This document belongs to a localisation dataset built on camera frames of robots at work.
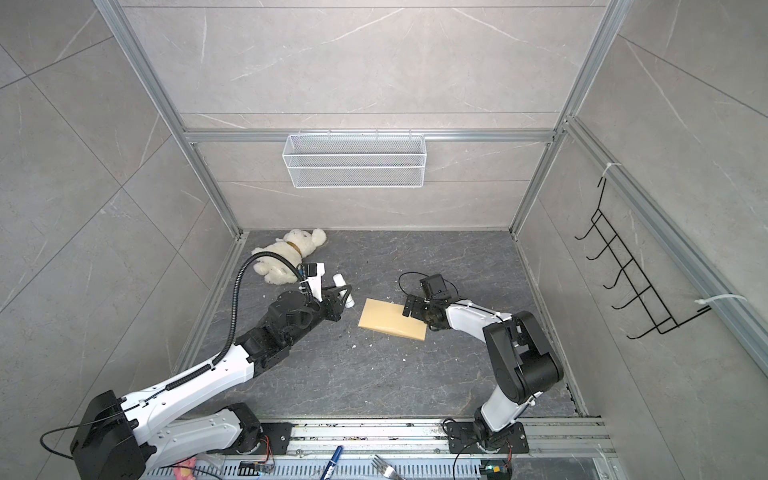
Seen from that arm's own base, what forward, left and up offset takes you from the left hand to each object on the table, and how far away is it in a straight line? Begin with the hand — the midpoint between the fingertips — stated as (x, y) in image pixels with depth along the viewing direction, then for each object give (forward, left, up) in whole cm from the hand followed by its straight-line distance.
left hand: (348, 281), depth 75 cm
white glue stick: (-1, +2, +1) cm, 3 cm away
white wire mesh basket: (+47, 0, +5) cm, 47 cm away
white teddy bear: (+29, +22, -17) cm, 40 cm away
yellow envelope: (+5, -10, -28) cm, 31 cm away
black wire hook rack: (-16, -66, +8) cm, 68 cm away
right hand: (+4, -20, -23) cm, 31 cm away
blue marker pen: (-38, +5, -23) cm, 45 cm away
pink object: (-37, +38, -22) cm, 57 cm away
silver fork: (-38, -8, -23) cm, 45 cm away
